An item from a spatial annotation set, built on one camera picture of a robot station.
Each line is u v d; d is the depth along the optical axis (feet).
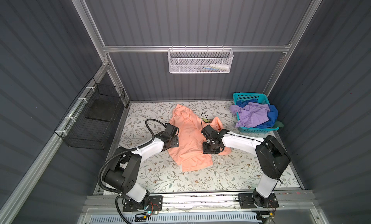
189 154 2.92
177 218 2.53
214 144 2.19
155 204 2.38
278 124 3.00
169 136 2.37
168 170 2.78
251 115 3.09
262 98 3.67
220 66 2.84
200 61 4.05
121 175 1.46
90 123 2.39
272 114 3.07
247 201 2.42
